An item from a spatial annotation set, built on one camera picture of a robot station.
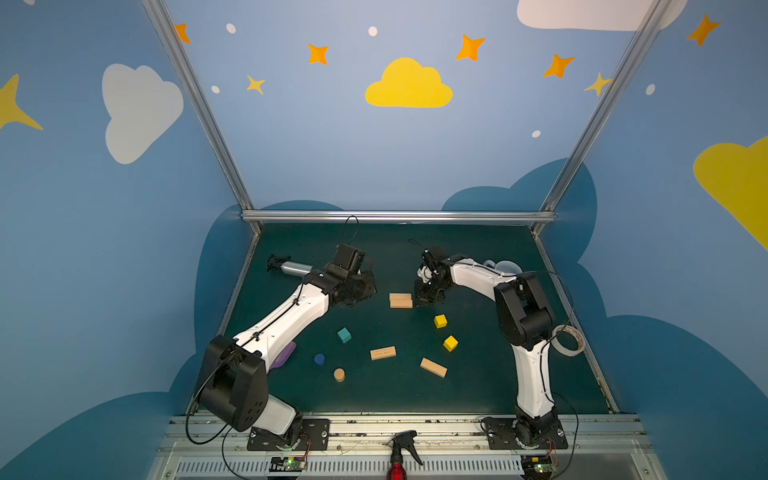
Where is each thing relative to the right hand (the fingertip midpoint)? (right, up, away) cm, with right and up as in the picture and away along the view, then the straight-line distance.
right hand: (416, 300), depth 99 cm
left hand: (-12, +6, -15) cm, 20 cm away
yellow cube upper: (+7, -6, -6) cm, 11 cm away
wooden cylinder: (-23, -18, -17) cm, 34 cm away
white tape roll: (+43, -14, -11) cm, 47 cm away
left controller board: (-34, -35, -28) cm, 57 cm away
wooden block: (-5, -1, 0) cm, 5 cm away
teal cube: (-23, -10, -8) cm, 26 cm away
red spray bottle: (-8, -34, -31) cm, 47 cm away
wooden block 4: (+4, -17, -14) cm, 23 cm away
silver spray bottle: (-45, +11, +5) cm, 47 cm away
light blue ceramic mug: (+30, +11, +2) cm, 33 cm away
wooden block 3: (-11, -14, -11) cm, 21 cm away
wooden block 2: (-5, +1, +1) cm, 6 cm away
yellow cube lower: (+9, -11, -11) cm, 18 cm away
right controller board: (+27, -37, -27) cm, 53 cm away
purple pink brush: (-41, -15, -12) cm, 45 cm away
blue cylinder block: (-30, -15, -13) cm, 36 cm away
